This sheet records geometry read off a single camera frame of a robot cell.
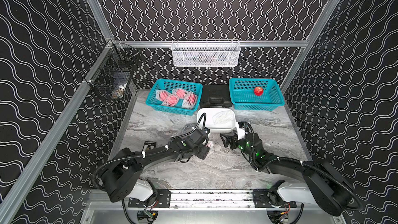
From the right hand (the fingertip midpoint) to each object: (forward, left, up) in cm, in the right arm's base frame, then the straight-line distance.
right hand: (227, 132), depth 86 cm
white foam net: (-7, +10, 0) cm, 12 cm away
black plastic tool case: (+31, +5, -3) cm, 32 cm away
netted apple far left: (+32, +44, -3) cm, 54 cm away
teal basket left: (+33, +24, -3) cm, 41 cm away
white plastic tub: (+8, -3, -7) cm, 11 cm away
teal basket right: (+37, -16, -10) cm, 41 cm away
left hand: (-7, +13, -3) cm, 15 cm away
